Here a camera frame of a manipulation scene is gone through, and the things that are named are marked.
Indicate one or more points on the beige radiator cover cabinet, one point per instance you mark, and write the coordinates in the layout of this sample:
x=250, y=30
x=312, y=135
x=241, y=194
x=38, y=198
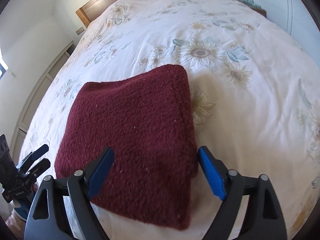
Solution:
x=35, y=98

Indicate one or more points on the floral white duvet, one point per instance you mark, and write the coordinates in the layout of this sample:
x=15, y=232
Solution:
x=254, y=90

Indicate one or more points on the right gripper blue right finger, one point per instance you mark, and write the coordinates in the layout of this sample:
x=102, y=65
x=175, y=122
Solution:
x=226, y=184

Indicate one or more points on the dark red knit sweater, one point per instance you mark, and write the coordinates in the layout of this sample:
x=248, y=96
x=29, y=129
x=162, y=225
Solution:
x=147, y=121

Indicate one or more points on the left wall socket plate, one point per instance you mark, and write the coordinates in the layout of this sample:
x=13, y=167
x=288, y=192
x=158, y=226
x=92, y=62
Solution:
x=80, y=30

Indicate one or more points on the dark bedside table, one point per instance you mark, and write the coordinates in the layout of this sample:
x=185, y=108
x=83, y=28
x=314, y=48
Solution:
x=254, y=6

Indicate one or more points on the white wardrobe doors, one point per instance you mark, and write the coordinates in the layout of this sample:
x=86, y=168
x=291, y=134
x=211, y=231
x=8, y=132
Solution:
x=295, y=19

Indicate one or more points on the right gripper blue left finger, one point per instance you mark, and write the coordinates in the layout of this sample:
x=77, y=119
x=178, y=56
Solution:
x=85, y=184

